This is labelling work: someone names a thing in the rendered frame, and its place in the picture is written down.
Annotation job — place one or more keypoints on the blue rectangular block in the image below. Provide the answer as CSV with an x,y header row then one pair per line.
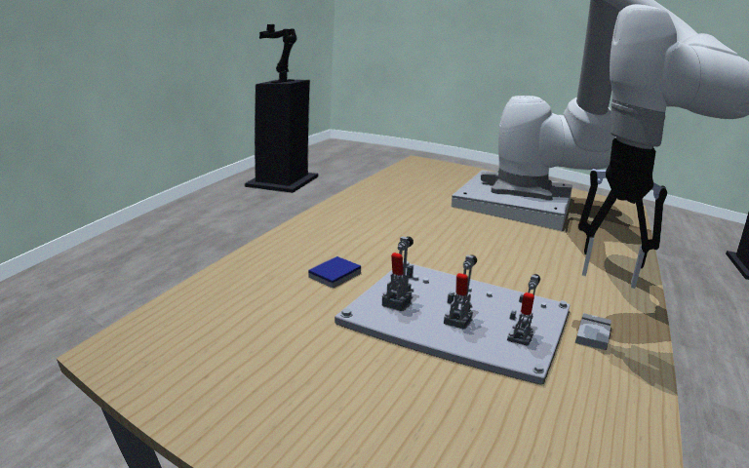
x,y
334,271

